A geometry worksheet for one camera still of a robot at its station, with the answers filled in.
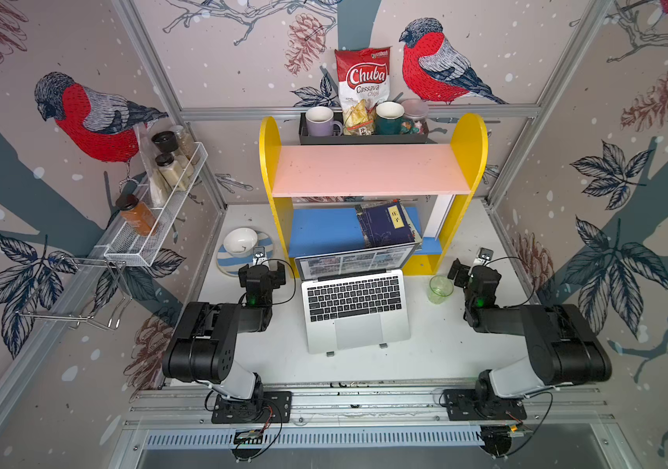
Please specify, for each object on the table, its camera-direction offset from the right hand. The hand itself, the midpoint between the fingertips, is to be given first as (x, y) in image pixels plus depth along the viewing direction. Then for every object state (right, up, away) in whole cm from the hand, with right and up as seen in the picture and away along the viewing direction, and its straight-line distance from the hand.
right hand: (470, 260), depth 94 cm
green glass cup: (-10, -9, +1) cm, 14 cm away
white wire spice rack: (-93, +9, -22) cm, 96 cm away
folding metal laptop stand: (-31, -24, -10) cm, 40 cm away
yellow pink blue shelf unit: (-46, +23, +33) cm, 61 cm away
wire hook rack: (-95, -2, -37) cm, 101 cm away
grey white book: (-14, +14, -11) cm, 23 cm away
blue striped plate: (-82, -2, +7) cm, 82 cm away
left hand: (-67, +1, 0) cm, 67 cm away
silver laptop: (-39, -10, -10) cm, 41 cm away
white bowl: (-79, +6, +10) cm, 80 cm away
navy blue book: (-28, +12, -1) cm, 30 cm away
